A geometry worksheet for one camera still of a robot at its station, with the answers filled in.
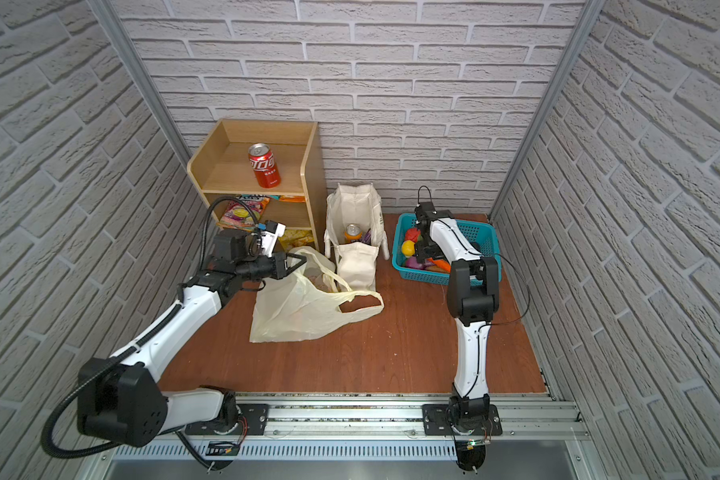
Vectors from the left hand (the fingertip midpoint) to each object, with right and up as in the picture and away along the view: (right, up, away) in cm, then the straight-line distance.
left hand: (305, 256), depth 77 cm
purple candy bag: (+16, +6, +17) cm, 25 cm away
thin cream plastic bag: (0, -13, 0) cm, 13 cm away
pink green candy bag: (-25, +12, +15) cm, 32 cm away
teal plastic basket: (+58, +6, +25) cm, 63 cm away
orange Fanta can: (+11, +7, +23) cm, 26 cm away
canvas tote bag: (+13, -2, +7) cm, 15 cm away
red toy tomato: (+33, +7, +29) cm, 44 cm away
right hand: (+40, 0, +21) cm, 45 cm away
